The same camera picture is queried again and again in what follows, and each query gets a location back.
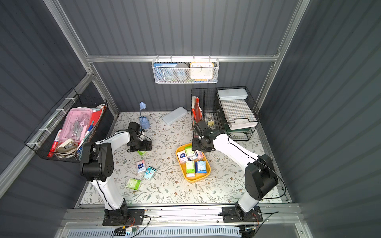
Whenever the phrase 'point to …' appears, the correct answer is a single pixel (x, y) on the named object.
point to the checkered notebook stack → (238, 113)
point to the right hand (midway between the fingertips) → (199, 145)
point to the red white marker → (54, 145)
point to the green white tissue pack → (190, 153)
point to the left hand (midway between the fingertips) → (145, 148)
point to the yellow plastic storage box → (198, 176)
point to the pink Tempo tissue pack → (141, 166)
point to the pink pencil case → (75, 126)
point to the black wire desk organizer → (213, 115)
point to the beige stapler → (68, 147)
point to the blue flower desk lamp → (144, 121)
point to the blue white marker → (80, 147)
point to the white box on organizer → (232, 93)
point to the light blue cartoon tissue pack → (201, 166)
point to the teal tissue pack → (149, 173)
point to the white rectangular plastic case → (174, 115)
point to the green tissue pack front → (133, 183)
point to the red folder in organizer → (196, 109)
